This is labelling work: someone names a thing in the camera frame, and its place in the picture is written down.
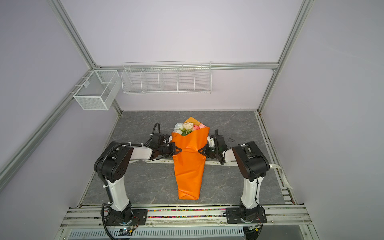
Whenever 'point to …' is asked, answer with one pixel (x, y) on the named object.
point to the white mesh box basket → (98, 90)
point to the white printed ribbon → (211, 162)
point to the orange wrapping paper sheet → (188, 163)
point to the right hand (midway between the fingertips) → (198, 151)
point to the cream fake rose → (188, 126)
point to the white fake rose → (177, 126)
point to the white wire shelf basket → (191, 77)
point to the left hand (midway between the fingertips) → (182, 151)
